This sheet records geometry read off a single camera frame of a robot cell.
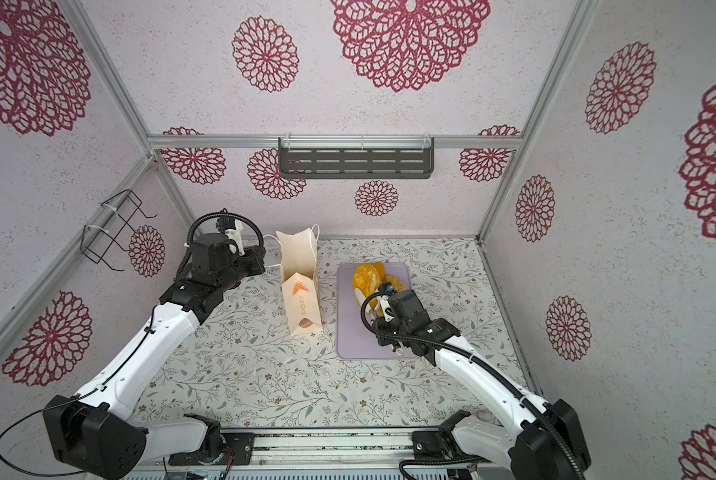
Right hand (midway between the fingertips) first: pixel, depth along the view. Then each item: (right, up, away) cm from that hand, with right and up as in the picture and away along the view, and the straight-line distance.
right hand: (377, 319), depth 81 cm
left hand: (-30, +18, -3) cm, 35 cm away
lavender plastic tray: (-7, -8, +11) cm, 15 cm away
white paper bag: (-20, +11, -4) cm, 23 cm away
